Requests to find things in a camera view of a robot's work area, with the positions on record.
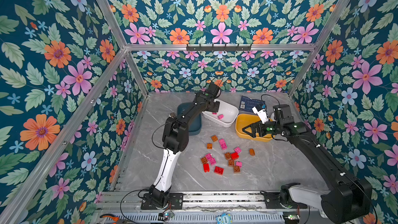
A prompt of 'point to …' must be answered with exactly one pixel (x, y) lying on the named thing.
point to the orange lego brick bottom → (237, 169)
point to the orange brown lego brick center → (227, 155)
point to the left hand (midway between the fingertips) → (216, 106)
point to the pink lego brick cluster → (212, 160)
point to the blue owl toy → (224, 219)
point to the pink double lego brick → (223, 143)
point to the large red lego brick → (219, 170)
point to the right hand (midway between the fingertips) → (252, 124)
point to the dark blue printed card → (246, 103)
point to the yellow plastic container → (244, 120)
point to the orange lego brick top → (214, 138)
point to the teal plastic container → (195, 125)
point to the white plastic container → (227, 114)
